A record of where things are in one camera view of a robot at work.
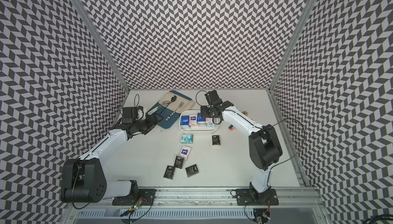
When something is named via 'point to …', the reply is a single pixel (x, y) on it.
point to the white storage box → (197, 129)
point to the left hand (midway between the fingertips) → (159, 122)
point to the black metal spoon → (173, 98)
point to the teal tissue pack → (187, 138)
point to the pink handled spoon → (231, 128)
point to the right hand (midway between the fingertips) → (206, 114)
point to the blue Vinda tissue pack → (184, 122)
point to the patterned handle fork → (171, 115)
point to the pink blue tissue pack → (209, 121)
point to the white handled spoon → (165, 102)
